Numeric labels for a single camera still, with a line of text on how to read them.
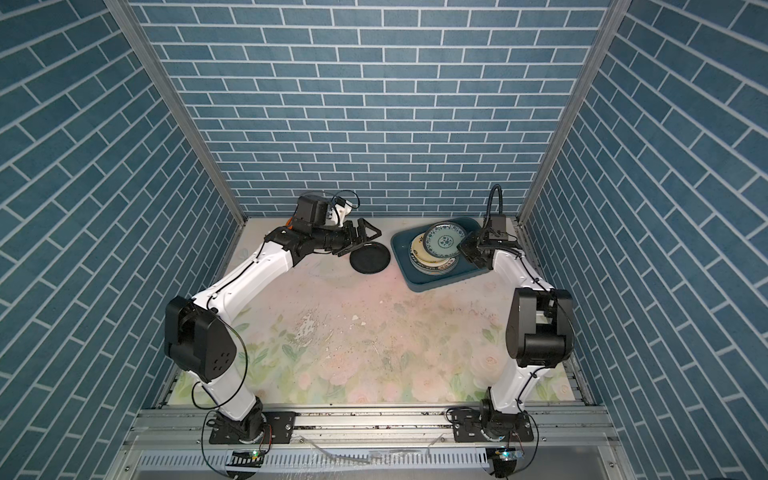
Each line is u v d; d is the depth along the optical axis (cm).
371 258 108
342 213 76
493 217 75
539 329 48
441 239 101
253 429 66
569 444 73
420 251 105
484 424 67
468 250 87
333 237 71
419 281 96
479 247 72
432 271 102
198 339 45
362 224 74
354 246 73
